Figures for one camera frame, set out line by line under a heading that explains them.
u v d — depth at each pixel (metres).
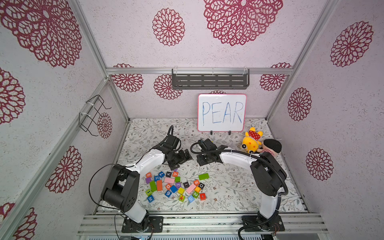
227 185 0.87
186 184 0.86
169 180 0.88
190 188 0.85
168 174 0.90
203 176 0.90
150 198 0.81
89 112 0.76
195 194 0.83
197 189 0.85
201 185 0.85
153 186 0.86
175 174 0.90
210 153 0.75
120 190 0.44
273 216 0.60
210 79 0.95
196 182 0.87
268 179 0.49
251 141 1.00
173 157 0.74
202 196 0.81
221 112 1.06
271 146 0.95
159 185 0.88
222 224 0.76
